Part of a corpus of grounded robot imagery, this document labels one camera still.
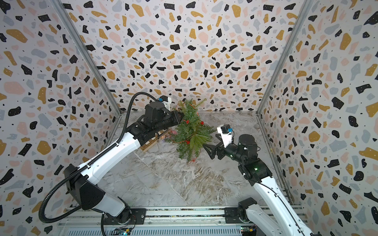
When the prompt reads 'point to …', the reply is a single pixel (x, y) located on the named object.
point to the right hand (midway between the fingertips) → (211, 141)
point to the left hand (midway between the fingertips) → (186, 113)
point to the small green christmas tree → (191, 134)
